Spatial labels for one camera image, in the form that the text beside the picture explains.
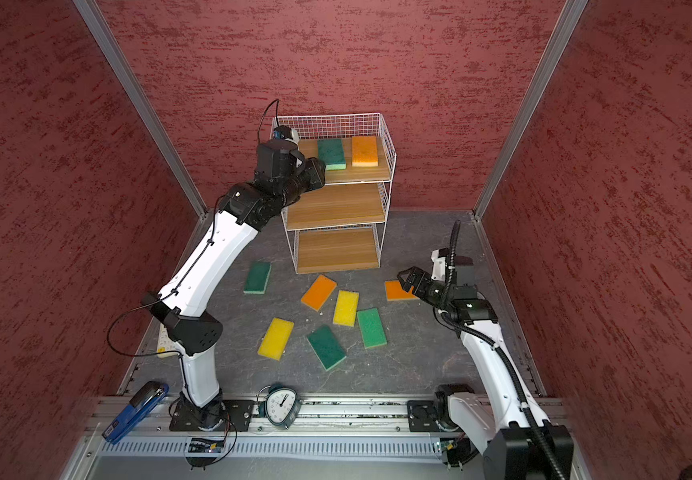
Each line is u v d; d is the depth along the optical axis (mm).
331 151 764
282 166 520
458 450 710
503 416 409
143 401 744
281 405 725
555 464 351
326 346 852
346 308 921
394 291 1001
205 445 724
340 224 856
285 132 600
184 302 461
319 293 947
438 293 669
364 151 757
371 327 891
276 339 874
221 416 677
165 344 835
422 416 743
